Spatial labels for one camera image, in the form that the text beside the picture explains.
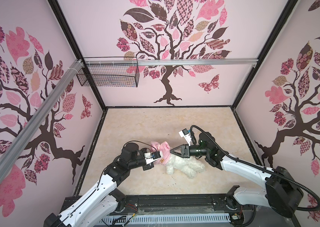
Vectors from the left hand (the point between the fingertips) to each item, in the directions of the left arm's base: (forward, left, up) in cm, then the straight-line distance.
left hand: (158, 156), depth 74 cm
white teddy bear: (-3, -17, -9) cm, 20 cm away
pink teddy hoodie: (+1, -3, +9) cm, 9 cm away
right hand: (+1, -7, +4) cm, 8 cm away
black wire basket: (+76, +45, 0) cm, 88 cm away
